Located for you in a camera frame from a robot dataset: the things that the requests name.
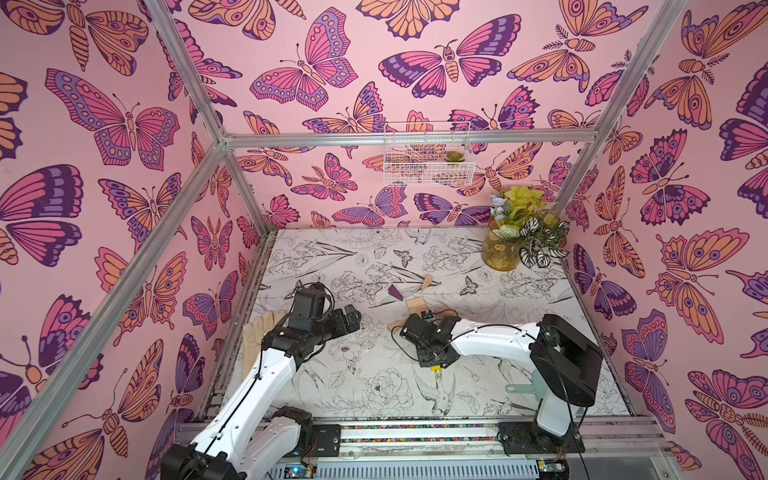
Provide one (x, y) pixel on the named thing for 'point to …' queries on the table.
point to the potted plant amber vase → (523, 230)
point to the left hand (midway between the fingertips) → (350, 316)
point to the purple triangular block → (393, 291)
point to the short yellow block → (436, 368)
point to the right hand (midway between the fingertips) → (428, 354)
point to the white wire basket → (428, 154)
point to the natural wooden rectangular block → (416, 305)
